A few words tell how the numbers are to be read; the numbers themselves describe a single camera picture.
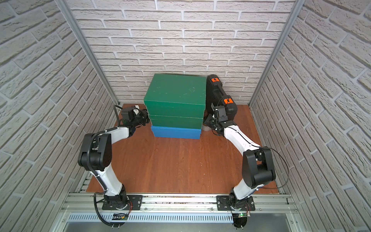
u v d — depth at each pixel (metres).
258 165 0.46
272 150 0.46
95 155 0.50
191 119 0.81
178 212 0.73
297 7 0.69
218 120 0.69
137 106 0.92
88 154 0.46
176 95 0.76
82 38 0.82
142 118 0.85
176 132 0.95
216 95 0.95
